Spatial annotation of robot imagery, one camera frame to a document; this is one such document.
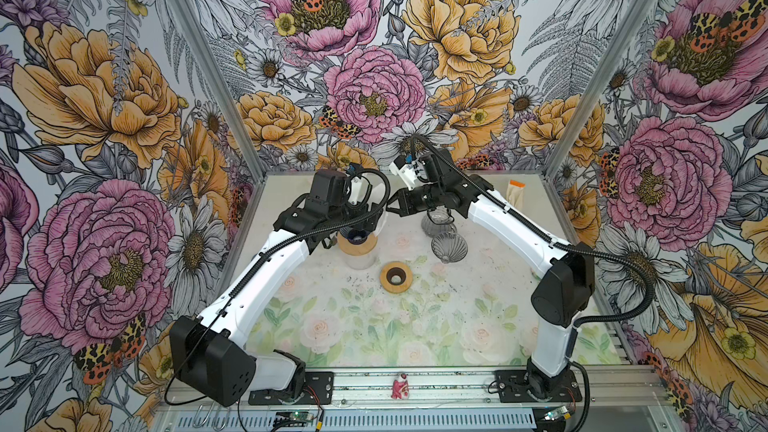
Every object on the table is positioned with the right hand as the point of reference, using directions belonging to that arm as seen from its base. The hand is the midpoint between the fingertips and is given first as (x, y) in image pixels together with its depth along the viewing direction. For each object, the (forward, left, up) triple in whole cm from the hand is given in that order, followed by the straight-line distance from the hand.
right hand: (387, 215), depth 78 cm
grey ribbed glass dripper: (+3, -19, -22) cm, 29 cm away
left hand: (+1, +6, 0) cm, 6 cm away
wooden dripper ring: (-5, -2, -25) cm, 26 cm away
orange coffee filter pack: (+20, -43, -15) cm, 49 cm away
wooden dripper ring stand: (-2, +7, -14) cm, 15 cm away
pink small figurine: (-35, -2, -21) cm, 41 cm away
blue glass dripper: (+2, +9, -13) cm, 16 cm away
